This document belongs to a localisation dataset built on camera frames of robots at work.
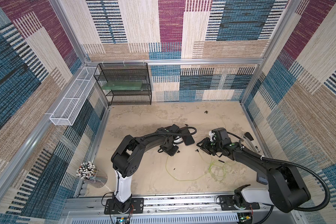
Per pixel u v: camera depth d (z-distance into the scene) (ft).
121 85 3.12
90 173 2.21
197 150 3.02
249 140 3.07
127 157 1.65
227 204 2.39
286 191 1.37
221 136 2.25
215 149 2.43
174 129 2.54
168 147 2.59
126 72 3.34
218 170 2.79
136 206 2.40
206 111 3.77
